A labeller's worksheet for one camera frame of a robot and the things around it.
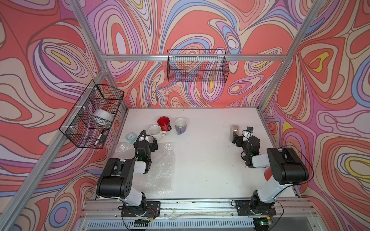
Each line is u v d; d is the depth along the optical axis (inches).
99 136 28.3
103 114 28.8
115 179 17.9
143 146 28.4
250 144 29.1
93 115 26.8
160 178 32.5
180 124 42.1
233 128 40.0
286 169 18.7
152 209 28.5
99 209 29.5
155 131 39.2
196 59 34.8
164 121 40.2
